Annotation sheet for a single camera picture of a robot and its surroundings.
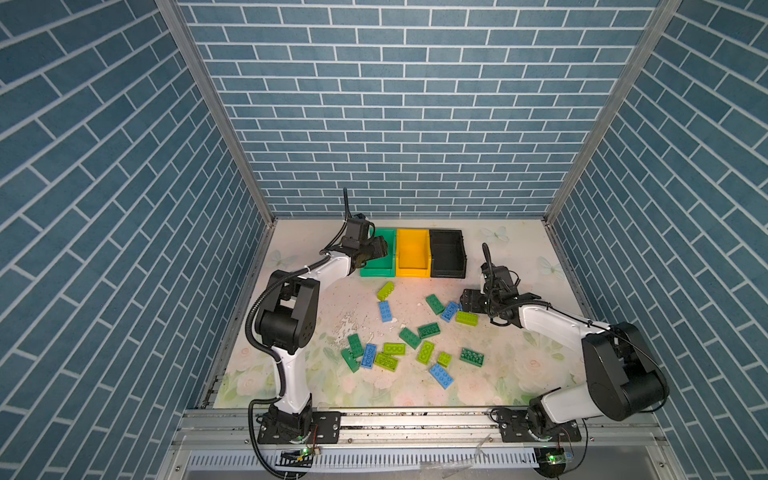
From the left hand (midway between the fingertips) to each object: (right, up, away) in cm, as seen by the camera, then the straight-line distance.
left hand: (381, 243), depth 99 cm
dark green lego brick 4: (-7, -30, -13) cm, 33 cm away
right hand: (+28, -16, -6) cm, 33 cm away
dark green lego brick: (+18, -19, -3) cm, 26 cm away
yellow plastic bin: (+11, -4, +9) cm, 15 cm away
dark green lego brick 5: (-8, -33, -16) cm, 37 cm away
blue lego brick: (+2, -22, -6) cm, 23 cm away
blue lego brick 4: (+18, -37, -18) cm, 44 cm away
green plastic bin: (0, -8, +6) cm, 10 cm away
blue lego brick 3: (-3, -32, -15) cm, 36 cm away
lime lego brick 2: (+27, -23, -8) cm, 37 cm away
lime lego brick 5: (+14, -32, -13) cm, 37 cm away
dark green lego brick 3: (+9, -28, -11) cm, 32 cm away
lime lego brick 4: (+2, -34, -15) cm, 37 cm away
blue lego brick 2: (+22, -21, -6) cm, 31 cm away
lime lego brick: (+2, -15, -2) cm, 16 cm away
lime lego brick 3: (+5, -31, -13) cm, 34 cm away
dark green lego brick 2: (+15, -26, -10) cm, 32 cm away
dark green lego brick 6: (+27, -33, -15) cm, 45 cm away
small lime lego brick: (+19, -33, -15) cm, 41 cm away
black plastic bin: (+23, -4, +3) cm, 24 cm away
